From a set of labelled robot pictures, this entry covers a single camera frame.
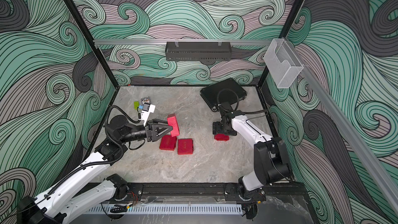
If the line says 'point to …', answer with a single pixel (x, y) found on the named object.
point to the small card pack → (145, 100)
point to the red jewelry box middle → (185, 146)
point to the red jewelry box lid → (172, 121)
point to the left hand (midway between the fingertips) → (171, 126)
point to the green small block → (136, 104)
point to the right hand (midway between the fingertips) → (220, 131)
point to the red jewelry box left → (168, 142)
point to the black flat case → (227, 90)
